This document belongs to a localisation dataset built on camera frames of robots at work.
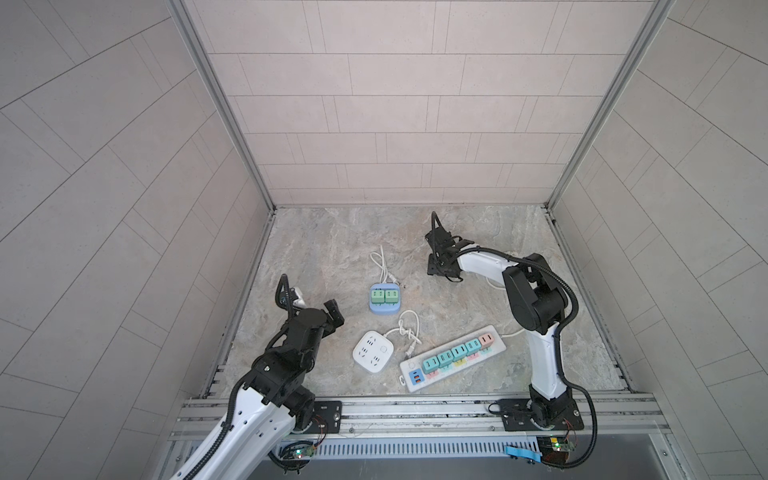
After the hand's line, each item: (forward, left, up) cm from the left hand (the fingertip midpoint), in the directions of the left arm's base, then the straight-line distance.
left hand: (332, 304), depth 78 cm
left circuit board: (-31, +3, -8) cm, 32 cm away
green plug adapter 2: (+5, -15, -5) cm, 17 cm away
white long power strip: (-15, -21, -9) cm, 28 cm away
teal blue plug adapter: (-14, -26, -5) cm, 29 cm away
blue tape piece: (-31, -47, -8) cm, 57 cm away
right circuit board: (-30, -54, -12) cm, 63 cm away
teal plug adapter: (-9, -37, -5) cm, 38 cm away
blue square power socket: (+3, -14, -10) cm, 17 cm away
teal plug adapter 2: (-10, -33, -5) cm, 35 cm away
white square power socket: (-9, -11, -9) cm, 17 cm away
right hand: (+20, -30, -15) cm, 39 cm away
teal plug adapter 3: (-12, -29, -5) cm, 32 cm away
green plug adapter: (+5, -11, -5) cm, 13 cm away
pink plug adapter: (-7, -41, -5) cm, 42 cm away
